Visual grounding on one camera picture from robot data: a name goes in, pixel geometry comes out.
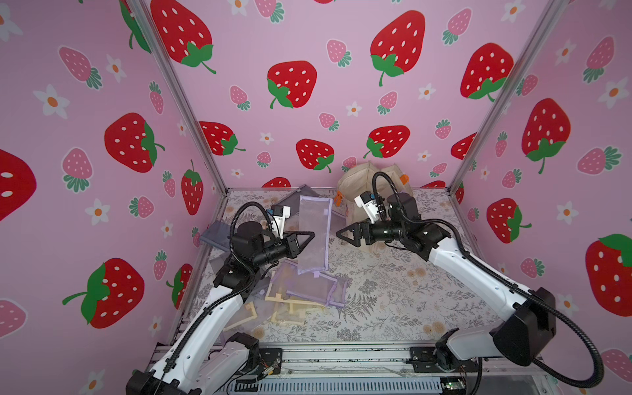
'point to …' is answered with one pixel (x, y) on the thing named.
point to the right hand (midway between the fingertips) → (340, 236)
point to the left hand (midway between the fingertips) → (315, 236)
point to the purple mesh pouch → (315, 215)
